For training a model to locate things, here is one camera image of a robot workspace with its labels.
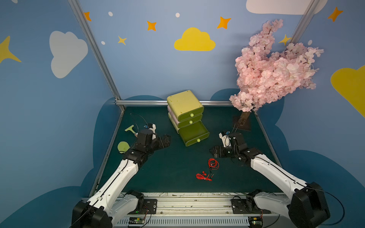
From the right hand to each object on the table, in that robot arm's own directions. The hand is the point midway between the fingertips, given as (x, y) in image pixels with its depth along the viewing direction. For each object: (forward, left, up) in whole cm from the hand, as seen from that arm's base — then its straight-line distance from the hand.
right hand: (217, 148), depth 85 cm
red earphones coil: (-6, +1, -10) cm, 12 cm away
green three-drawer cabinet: (+36, +21, +10) cm, 43 cm away
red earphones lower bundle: (-15, +8, -10) cm, 20 cm away
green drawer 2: (+18, +20, +2) cm, 27 cm away
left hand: (+1, +32, +8) cm, 33 cm away
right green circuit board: (-35, -19, -14) cm, 42 cm away
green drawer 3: (+15, +14, -7) cm, 22 cm away
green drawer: (+21, +21, +11) cm, 32 cm away
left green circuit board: (-38, +43, -11) cm, 58 cm away
